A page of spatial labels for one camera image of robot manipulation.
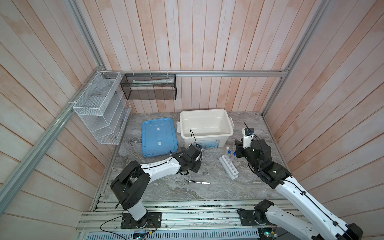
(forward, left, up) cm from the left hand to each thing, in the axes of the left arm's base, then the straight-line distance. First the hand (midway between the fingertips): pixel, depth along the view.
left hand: (196, 166), depth 88 cm
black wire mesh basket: (+51, +33, +21) cm, 64 cm away
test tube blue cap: (+3, -18, +11) cm, 21 cm away
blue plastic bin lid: (+25, +27, -4) cm, 37 cm away
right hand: (+5, -21, +21) cm, 30 cm away
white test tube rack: (-3, -21, 0) cm, 21 cm away
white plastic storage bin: (+31, -9, -1) cm, 32 cm away
